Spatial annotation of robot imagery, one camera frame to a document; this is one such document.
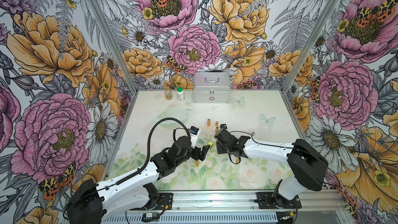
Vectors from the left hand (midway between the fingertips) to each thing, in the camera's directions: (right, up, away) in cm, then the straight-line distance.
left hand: (200, 145), depth 80 cm
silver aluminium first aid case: (+7, +33, +31) cm, 46 cm away
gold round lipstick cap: (+10, +9, +20) cm, 24 cm away
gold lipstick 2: (-1, -10, +4) cm, 11 cm away
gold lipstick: (+5, +9, +21) cm, 24 cm away
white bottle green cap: (-15, +28, +32) cm, 45 cm away
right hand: (+12, -4, +9) cm, 15 cm away
